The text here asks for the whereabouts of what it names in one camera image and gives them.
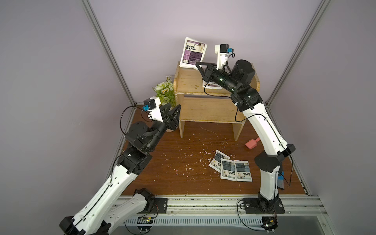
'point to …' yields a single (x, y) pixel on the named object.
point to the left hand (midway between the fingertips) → (177, 105)
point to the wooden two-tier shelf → (195, 104)
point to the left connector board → (144, 223)
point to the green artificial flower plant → (166, 92)
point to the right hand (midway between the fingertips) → (200, 56)
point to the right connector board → (269, 223)
